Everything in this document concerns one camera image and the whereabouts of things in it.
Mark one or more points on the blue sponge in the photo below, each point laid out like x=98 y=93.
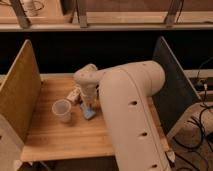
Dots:
x=87 y=112

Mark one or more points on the right dark side panel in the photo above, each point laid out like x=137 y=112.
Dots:
x=178 y=100

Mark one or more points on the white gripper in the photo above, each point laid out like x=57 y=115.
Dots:
x=88 y=94

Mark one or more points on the translucent plastic cup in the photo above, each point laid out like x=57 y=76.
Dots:
x=62 y=109

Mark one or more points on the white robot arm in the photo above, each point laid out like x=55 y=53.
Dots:
x=123 y=91

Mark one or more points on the left wooden side panel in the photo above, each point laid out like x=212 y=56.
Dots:
x=19 y=92

